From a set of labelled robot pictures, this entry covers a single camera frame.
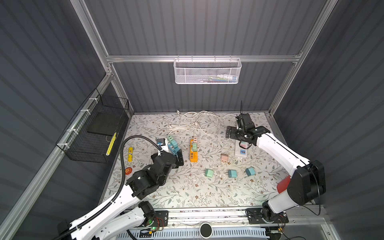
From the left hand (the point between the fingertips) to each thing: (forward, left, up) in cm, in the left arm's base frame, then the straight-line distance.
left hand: (174, 151), depth 72 cm
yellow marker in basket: (+3, +29, +4) cm, 29 cm away
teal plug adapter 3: (-4, -43, -20) cm, 48 cm away
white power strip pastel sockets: (-1, -33, +1) cm, 33 cm away
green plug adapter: (+12, -11, -16) cm, 22 cm away
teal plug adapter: (+16, +2, -16) cm, 23 cm away
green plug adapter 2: (+20, +5, -16) cm, 26 cm away
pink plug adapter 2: (+7, -30, -22) cm, 37 cm away
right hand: (+14, -35, -7) cm, 38 cm away
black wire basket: (+8, +40, +4) cm, 41 cm away
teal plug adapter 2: (-3, -33, -23) cm, 40 cm away
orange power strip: (+9, -10, -21) cm, 25 cm away
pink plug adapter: (+18, -11, -16) cm, 27 cm away
